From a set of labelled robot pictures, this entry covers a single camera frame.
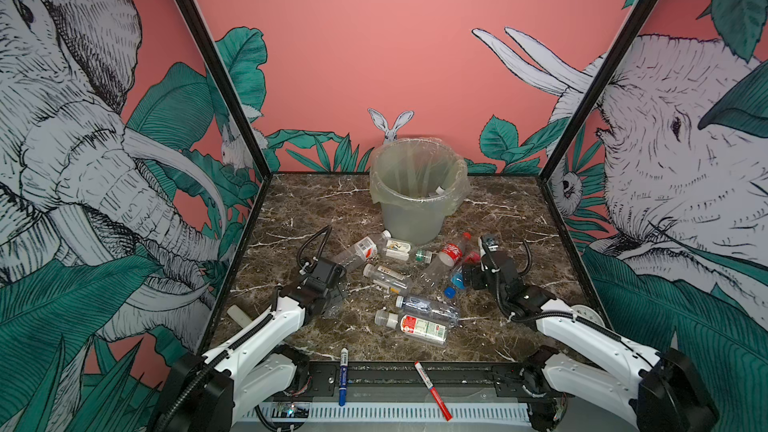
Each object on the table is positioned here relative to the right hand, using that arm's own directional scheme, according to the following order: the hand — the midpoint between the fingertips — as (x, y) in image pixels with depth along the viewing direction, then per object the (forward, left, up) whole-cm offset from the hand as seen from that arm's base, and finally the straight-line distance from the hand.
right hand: (475, 257), depth 85 cm
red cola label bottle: (+3, +8, -11) cm, 14 cm away
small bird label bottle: (+5, +21, -5) cm, 23 cm away
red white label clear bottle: (+5, +34, -6) cm, 35 cm away
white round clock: (-13, -31, -8) cm, 34 cm away
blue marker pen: (-29, +36, -9) cm, 47 cm away
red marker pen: (-35, +12, -10) cm, 38 cm away
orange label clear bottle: (-4, +24, -9) cm, 25 cm away
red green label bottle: (-19, +14, -4) cm, 24 cm away
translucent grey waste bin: (+18, +15, -10) cm, 25 cm away
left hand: (-7, +42, -6) cm, 43 cm away
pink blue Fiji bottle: (-3, +5, -7) cm, 9 cm away
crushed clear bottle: (-12, +14, -7) cm, 20 cm away
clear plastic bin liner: (+31, +15, +4) cm, 35 cm away
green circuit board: (-36, +48, -9) cm, 61 cm away
